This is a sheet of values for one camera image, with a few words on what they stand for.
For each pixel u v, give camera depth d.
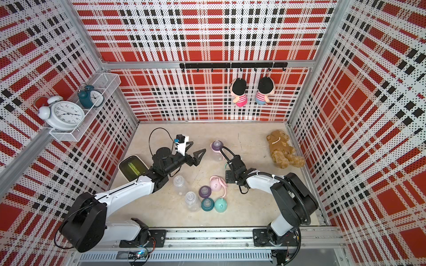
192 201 0.73
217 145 0.90
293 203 0.45
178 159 0.69
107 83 0.90
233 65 0.89
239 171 0.72
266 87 0.94
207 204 0.84
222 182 0.86
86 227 0.41
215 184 0.86
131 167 0.91
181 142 0.68
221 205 0.79
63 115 0.62
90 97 0.72
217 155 1.01
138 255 0.69
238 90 0.96
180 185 0.78
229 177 0.84
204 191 0.87
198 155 0.72
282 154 0.93
